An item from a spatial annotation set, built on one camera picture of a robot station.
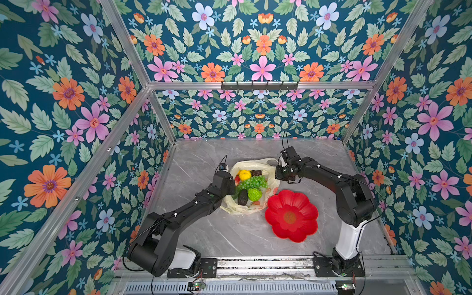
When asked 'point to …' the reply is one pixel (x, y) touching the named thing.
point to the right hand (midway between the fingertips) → (280, 172)
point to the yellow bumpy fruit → (244, 174)
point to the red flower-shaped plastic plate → (291, 216)
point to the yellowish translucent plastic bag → (268, 167)
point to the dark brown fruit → (256, 173)
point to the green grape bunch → (255, 181)
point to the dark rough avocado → (243, 197)
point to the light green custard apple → (254, 194)
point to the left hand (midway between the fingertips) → (234, 180)
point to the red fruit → (237, 179)
